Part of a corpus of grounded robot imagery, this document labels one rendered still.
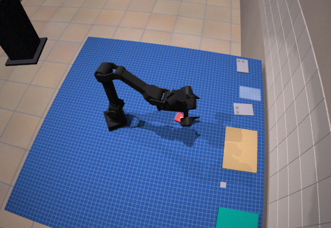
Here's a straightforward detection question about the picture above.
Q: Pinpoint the blue grid work mat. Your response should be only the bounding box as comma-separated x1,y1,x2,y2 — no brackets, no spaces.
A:
4,37,264,228

